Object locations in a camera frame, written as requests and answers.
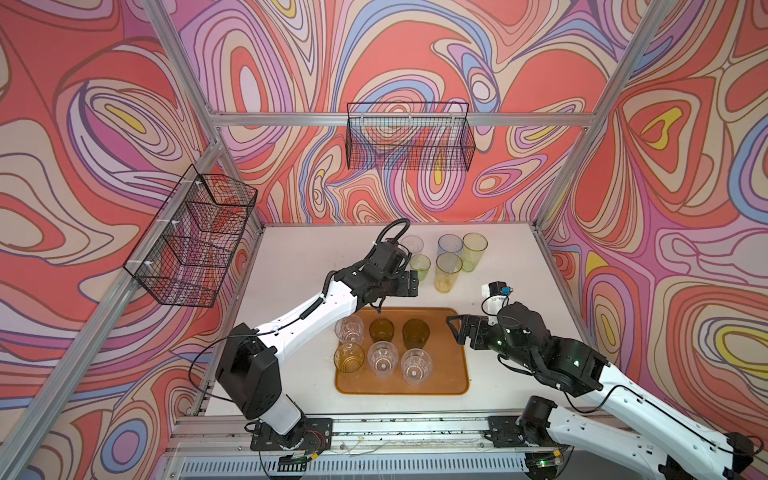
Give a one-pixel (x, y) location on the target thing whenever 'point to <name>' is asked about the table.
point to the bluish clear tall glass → (450, 243)
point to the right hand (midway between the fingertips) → (463, 327)
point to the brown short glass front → (381, 329)
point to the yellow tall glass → (447, 269)
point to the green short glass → (422, 264)
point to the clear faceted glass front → (383, 358)
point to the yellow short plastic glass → (349, 357)
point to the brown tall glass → (415, 333)
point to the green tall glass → (474, 245)
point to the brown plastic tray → (450, 375)
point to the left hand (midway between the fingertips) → (411, 279)
